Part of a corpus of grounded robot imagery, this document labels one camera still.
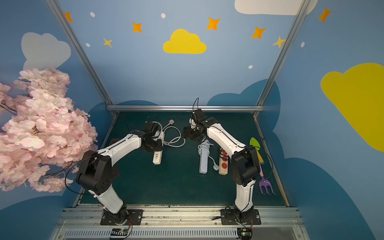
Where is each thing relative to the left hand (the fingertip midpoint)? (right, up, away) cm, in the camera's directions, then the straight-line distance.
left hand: (160, 146), depth 93 cm
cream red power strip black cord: (+40, -7, 0) cm, 41 cm away
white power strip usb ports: (-1, -5, -5) cm, 7 cm away
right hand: (+17, +7, -4) cm, 19 cm away
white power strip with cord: (+27, -3, +2) cm, 28 cm away
